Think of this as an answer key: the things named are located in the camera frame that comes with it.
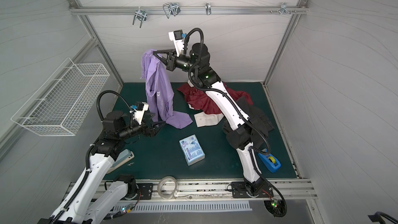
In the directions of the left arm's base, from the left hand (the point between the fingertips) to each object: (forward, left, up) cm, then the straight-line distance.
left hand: (161, 116), depth 72 cm
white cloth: (+15, -21, -25) cm, 36 cm away
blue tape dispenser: (-14, -56, -21) cm, 61 cm away
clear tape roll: (-23, -1, -21) cm, 31 cm away
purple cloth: (+11, +2, +4) cm, 12 cm away
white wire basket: (+1, +44, +7) cm, 45 cm away
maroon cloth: (+27, -15, -20) cm, 37 cm away
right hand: (+14, -1, +27) cm, 31 cm away
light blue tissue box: (-8, -14, -20) cm, 25 cm away
